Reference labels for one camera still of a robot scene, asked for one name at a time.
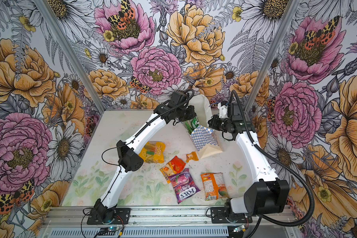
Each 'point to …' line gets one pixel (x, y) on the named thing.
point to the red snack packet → (178, 164)
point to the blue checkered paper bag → (205, 140)
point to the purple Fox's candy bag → (183, 185)
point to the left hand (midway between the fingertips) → (195, 117)
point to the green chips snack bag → (189, 127)
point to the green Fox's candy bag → (195, 122)
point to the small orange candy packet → (192, 155)
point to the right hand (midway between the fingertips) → (208, 125)
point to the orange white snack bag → (214, 186)
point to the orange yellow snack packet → (168, 170)
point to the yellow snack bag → (153, 152)
